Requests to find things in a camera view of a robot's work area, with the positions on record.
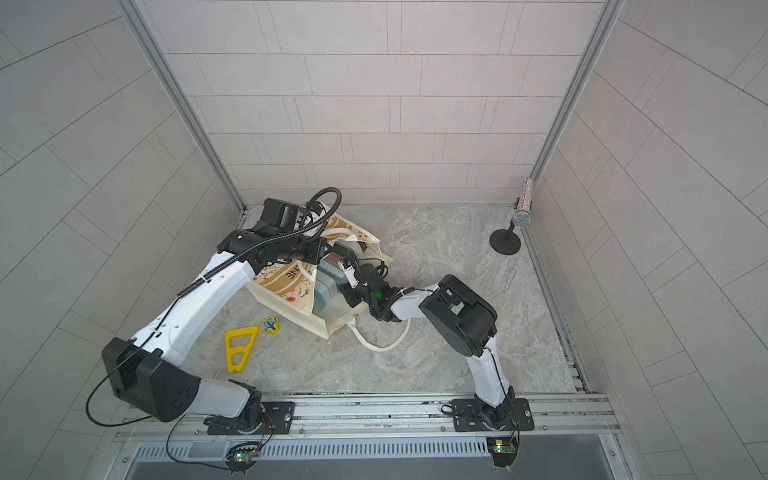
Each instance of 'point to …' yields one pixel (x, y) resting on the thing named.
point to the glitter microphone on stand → (504, 241)
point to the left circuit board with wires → (241, 456)
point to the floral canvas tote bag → (287, 289)
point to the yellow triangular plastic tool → (239, 350)
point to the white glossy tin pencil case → (328, 304)
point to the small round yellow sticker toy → (271, 325)
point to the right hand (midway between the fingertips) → (346, 282)
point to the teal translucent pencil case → (328, 278)
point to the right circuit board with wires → (503, 449)
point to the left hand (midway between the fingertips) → (337, 244)
